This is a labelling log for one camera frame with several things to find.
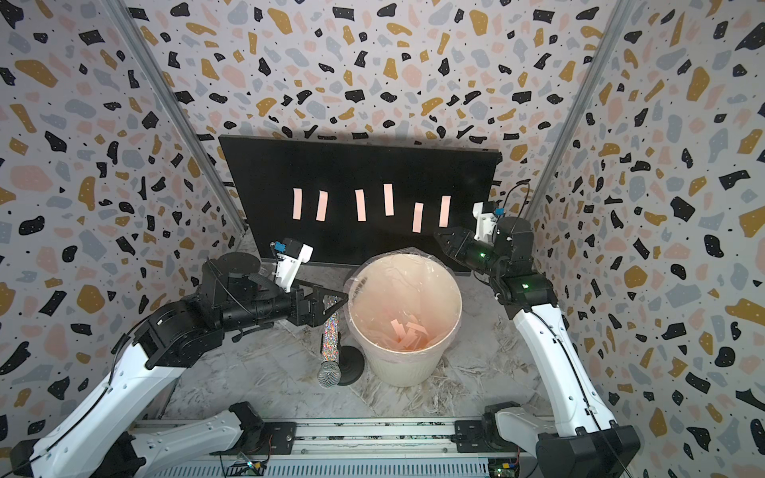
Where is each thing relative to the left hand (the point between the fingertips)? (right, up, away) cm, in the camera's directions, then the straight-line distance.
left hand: (337, 294), depth 58 cm
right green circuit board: (+37, -44, +14) cm, 59 cm away
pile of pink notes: (+15, -15, +25) cm, 33 cm away
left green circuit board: (-25, -44, +14) cm, 52 cm away
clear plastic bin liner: (+13, -7, +30) cm, 34 cm away
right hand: (+20, +12, +10) cm, 26 cm away
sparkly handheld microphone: (-3, -17, +7) cm, 19 cm away
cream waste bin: (+13, -26, +26) cm, 39 cm away
